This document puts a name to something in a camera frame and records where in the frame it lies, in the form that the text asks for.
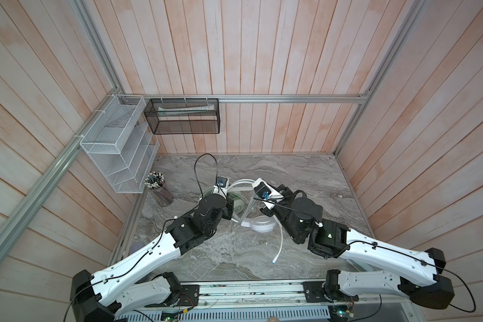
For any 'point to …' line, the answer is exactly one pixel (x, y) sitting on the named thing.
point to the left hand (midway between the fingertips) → (229, 199)
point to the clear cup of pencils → (155, 182)
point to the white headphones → (259, 223)
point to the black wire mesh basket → (183, 116)
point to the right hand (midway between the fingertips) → (266, 180)
